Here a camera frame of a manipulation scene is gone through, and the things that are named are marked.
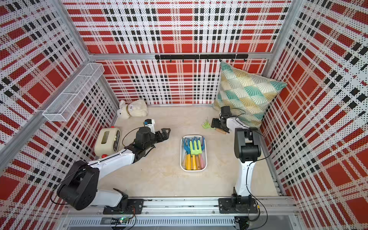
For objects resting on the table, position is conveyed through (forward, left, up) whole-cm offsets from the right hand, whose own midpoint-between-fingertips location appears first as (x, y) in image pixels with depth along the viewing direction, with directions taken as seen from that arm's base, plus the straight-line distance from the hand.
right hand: (218, 124), depth 104 cm
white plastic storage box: (-33, +25, +2) cm, 42 cm away
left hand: (-12, +35, +10) cm, 38 cm away
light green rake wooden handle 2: (-24, +17, +3) cm, 29 cm away
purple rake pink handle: (-28, +13, -2) cm, 31 cm away
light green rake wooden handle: (+2, +8, -4) cm, 10 cm away
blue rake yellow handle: (-20, +23, +3) cm, 30 cm away
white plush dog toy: (+11, +61, +6) cm, 62 cm away
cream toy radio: (-18, +73, +7) cm, 75 cm away
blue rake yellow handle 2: (-14, +18, +3) cm, 24 cm away
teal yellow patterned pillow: (+5, -16, +22) cm, 28 cm away
